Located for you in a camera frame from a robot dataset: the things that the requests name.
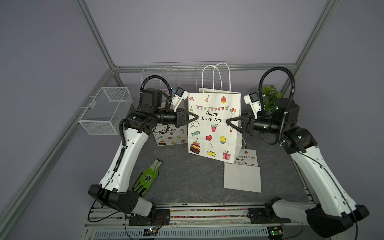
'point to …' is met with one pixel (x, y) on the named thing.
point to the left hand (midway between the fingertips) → (197, 118)
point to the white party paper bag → (244, 174)
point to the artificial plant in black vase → (269, 95)
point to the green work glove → (147, 178)
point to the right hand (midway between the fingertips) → (227, 119)
